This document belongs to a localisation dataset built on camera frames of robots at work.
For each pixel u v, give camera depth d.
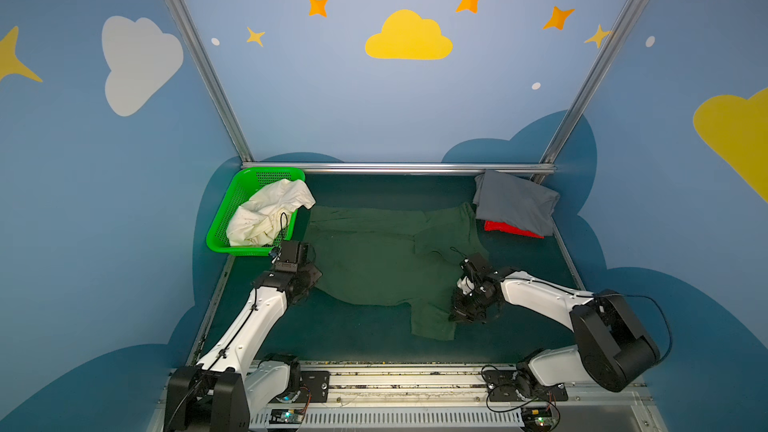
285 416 0.71
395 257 1.02
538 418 0.71
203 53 0.84
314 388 0.75
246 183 1.12
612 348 0.43
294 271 0.65
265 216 1.00
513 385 0.73
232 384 0.41
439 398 0.73
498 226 1.02
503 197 1.07
